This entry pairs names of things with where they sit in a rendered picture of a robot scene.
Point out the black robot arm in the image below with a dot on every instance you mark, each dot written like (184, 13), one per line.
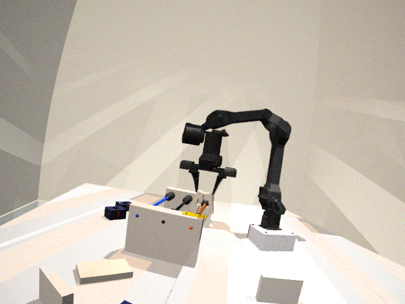
(270, 196)

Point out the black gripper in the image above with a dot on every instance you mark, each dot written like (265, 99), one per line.
(193, 169)

